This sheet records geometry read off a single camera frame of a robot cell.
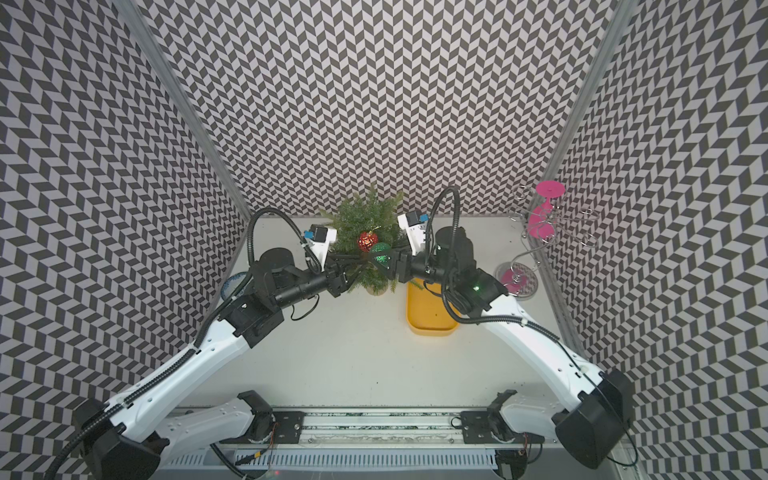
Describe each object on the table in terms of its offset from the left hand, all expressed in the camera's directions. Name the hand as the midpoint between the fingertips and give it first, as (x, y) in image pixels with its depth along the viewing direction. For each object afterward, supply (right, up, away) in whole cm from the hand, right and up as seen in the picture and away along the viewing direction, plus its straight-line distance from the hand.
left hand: (363, 265), depth 67 cm
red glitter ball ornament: (+1, +5, +3) cm, 6 cm away
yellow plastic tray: (+17, -17, +25) cm, 34 cm away
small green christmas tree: (-1, +10, +7) cm, 13 cm away
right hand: (+4, +1, 0) cm, 4 cm away
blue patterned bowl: (-45, -8, +27) cm, 53 cm away
